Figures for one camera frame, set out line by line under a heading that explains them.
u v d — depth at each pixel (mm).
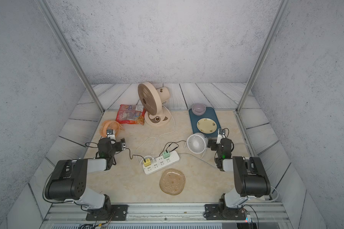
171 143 890
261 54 881
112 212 718
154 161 873
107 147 737
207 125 1105
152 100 903
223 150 729
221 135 794
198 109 1178
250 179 467
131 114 1109
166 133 1076
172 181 844
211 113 1190
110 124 961
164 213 744
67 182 452
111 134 822
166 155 874
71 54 877
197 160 919
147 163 849
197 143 895
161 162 889
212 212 712
